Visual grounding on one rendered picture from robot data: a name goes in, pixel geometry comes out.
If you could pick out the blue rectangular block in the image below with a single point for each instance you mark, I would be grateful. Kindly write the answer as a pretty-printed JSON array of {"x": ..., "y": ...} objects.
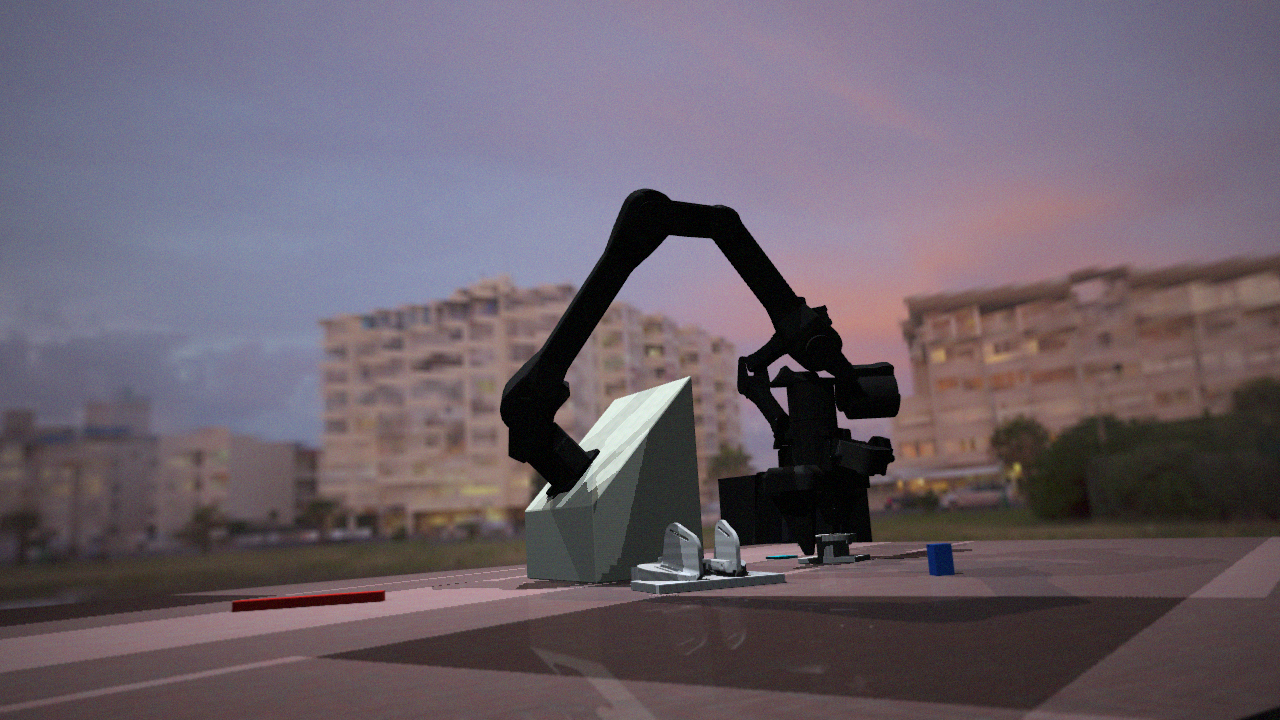
[{"x": 940, "y": 559}]

